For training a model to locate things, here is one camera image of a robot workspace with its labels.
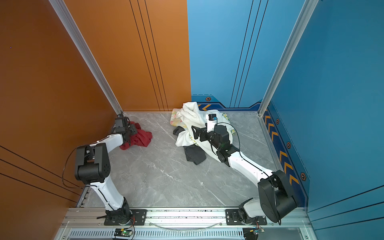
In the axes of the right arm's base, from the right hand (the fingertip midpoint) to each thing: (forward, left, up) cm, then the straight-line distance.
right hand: (197, 125), depth 81 cm
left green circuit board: (-45, +36, -25) cm, 63 cm away
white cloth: (+17, +5, -9) cm, 20 cm away
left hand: (+12, +45, -13) cm, 48 cm away
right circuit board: (-46, -26, -26) cm, 59 cm away
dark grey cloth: (-5, +3, -21) cm, 22 cm away
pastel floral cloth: (+21, +17, -19) cm, 33 cm away
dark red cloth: (+4, +38, -17) cm, 42 cm away
